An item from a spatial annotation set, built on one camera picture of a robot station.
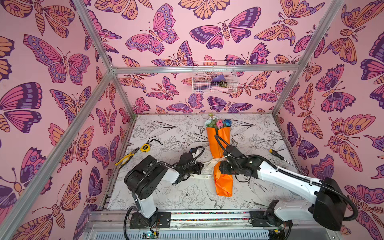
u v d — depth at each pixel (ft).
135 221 2.39
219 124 3.48
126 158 3.13
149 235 2.38
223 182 2.74
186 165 2.28
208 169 2.94
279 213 2.01
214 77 3.11
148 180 1.58
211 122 3.55
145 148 3.24
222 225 2.40
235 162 2.00
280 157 3.11
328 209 1.29
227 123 3.48
